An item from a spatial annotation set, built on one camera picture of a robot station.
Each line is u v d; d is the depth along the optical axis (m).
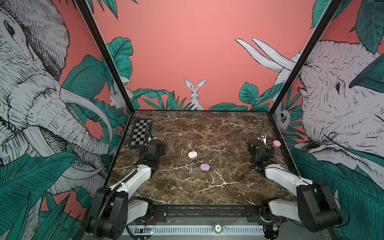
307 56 0.87
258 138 0.79
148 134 1.09
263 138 0.76
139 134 1.01
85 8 0.70
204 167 0.89
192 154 0.95
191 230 0.70
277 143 0.92
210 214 0.76
